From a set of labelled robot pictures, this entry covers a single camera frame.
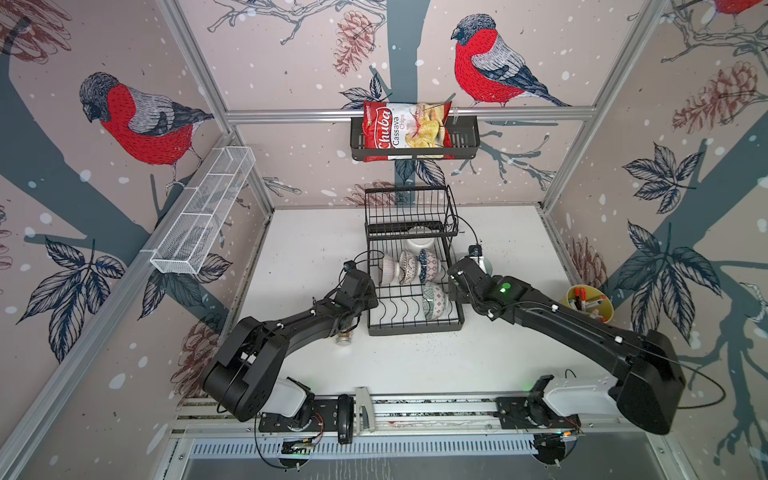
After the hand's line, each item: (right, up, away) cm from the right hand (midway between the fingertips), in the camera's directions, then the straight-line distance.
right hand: (466, 287), depth 83 cm
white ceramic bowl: (-13, +11, +18) cm, 25 cm away
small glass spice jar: (-35, -15, +1) cm, 38 cm away
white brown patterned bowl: (-16, +5, +8) cm, 18 cm away
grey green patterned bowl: (-9, -4, +1) cm, 10 cm away
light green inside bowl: (+6, +6, +2) cm, 9 cm away
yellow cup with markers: (+35, -3, -1) cm, 35 cm away
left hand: (-27, -3, +7) cm, 28 cm away
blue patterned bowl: (-10, +6, +8) cm, 14 cm away
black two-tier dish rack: (-22, +22, +10) cm, 32 cm away
